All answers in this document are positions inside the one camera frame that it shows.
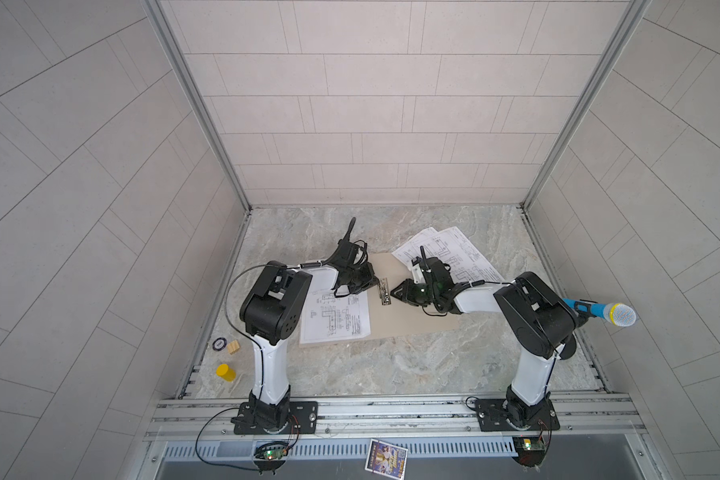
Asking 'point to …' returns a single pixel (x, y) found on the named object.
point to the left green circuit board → (272, 452)
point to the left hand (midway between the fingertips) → (387, 276)
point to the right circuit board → (530, 449)
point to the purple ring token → (219, 344)
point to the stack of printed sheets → (464, 265)
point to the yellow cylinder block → (226, 372)
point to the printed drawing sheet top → (326, 317)
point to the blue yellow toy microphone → (618, 314)
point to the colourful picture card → (386, 459)
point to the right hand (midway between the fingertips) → (391, 295)
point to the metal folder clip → (384, 291)
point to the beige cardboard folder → (400, 316)
